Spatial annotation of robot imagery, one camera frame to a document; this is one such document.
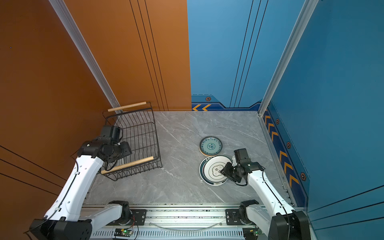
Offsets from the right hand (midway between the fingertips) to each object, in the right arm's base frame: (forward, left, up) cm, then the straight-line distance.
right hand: (221, 172), depth 82 cm
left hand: (+6, +50, +15) cm, 53 cm away
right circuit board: (-27, -12, -7) cm, 30 cm away
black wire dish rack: (+39, +58, -2) cm, 70 cm away
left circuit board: (-27, +49, -7) cm, 56 cm away
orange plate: (+15, +6, -2) cm, 17 cm away
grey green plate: (+23, +4, -3) cm, 24 cm away
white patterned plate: (+3, +6, -3) cm, 8 cm away
